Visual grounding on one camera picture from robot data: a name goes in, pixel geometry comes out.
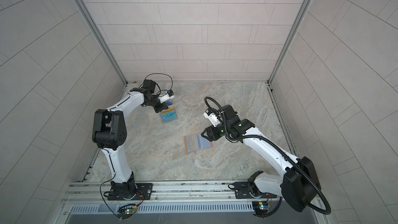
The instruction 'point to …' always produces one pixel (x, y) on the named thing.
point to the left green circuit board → (126, 210)
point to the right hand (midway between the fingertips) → (205, 134)
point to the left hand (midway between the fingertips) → (169, 102)
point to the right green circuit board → (260, 207)
